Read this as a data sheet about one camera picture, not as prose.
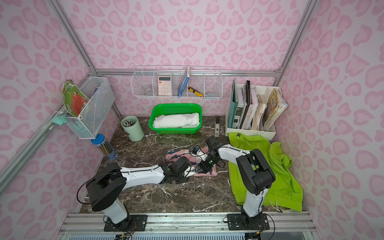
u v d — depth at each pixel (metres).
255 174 0.48
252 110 0.89
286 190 0.83
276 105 0.90
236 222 0.73
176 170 0.68
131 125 0.94
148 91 0.95
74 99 0.74
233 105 0.86
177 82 1.00
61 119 0.63
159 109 1.17
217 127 1.09
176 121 1.02
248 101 0.86
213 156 0.70
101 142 0.83
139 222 0.73
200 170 0.79
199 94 0.98
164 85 0.95
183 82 0.88
